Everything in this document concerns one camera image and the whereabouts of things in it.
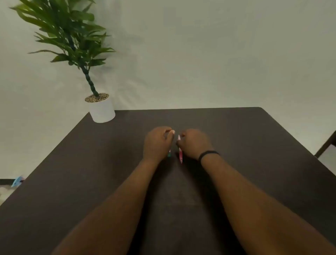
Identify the person's right hand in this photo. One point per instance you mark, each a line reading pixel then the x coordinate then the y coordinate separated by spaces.
pixel 195 144

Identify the pink mechanical pencil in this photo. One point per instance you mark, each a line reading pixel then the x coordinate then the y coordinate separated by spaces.
pixel 180 156

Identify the person's left hand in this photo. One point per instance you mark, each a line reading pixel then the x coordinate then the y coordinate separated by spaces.
pixel 156 144

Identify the green artificial plant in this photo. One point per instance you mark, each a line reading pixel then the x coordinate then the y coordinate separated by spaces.
pixel 68 29

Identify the white plant pot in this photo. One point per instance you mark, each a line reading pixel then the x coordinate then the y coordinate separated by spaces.
pixel 102 111

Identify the blue object on floor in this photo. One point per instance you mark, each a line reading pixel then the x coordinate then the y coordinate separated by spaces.
pixel 17 181

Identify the black wristband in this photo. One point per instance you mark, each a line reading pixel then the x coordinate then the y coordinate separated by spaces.
pixel 207 154

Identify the person's left forearm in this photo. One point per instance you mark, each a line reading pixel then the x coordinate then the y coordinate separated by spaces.
pixel 115 210

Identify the person's right forearm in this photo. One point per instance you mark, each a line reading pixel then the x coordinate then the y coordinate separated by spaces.
pixel 262 215

